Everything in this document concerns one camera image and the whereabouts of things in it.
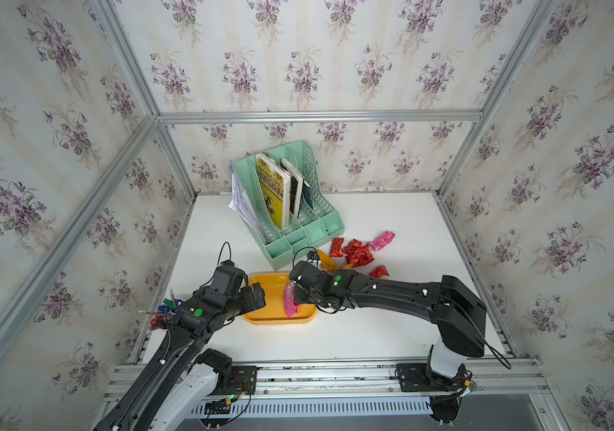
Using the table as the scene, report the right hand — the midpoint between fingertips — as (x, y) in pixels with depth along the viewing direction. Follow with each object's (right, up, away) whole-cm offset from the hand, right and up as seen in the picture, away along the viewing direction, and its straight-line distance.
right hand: (297, 293), depth 81 cm
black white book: (-1, +35, +17) cm, 39 cm away
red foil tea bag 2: (+21, +10, +14) cm, 27 cm away
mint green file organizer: (+5, +19, +20) cm, 28 cm away
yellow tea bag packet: (+10, +7, +16) cm, 20 cm away
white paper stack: (-17, +28, -3) cm, 33 cm away
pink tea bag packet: (+32, +14, +20) cm, 40 cm away
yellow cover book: (-8, +34, +12) cm, 37 cm away
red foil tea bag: (+14, +12, +18) cm, 26 cm away
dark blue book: (+3, +33, +22) cm, 40 cm away
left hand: (-12, 0, -5) cm, 13 cm away
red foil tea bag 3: (+28, +4, +10) cm, 30 cm away
